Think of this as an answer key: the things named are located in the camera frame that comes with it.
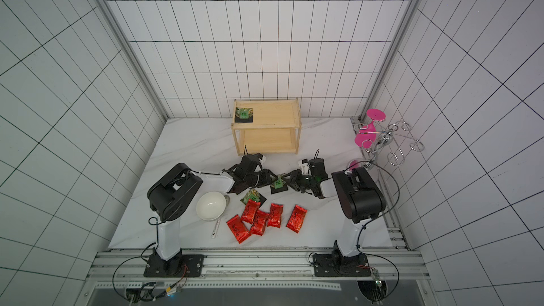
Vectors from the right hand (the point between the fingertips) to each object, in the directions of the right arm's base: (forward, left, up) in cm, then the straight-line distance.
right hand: (277, 179), depth 93 cm
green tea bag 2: (-2, -1, 0) cm, 2 cm away
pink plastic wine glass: (+14, -38, +16) cm, 43 cm away
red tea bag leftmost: (-22, +14, 0) cm, 26 cm away
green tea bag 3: (-7, +10, -1) cm, 13 cm away
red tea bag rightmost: (-17, -9, 0) cm, 19 cm away
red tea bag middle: (-20, +6, 0) cm, 20 cm away
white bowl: (-14, +27, +2) cm, 30 cm away
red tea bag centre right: (-16, 0, 0) cm, 16 cm away
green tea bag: (+21, +16, +20) cm, 33 cm away
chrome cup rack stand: (+4, -40, +25) cm, 47 cm away
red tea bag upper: (-15, +10, +1) cm, 18 cm away
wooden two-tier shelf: (+16, +1, +18) cm, 24 cm away
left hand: (-1, +2, -1) cm, 3 cm away
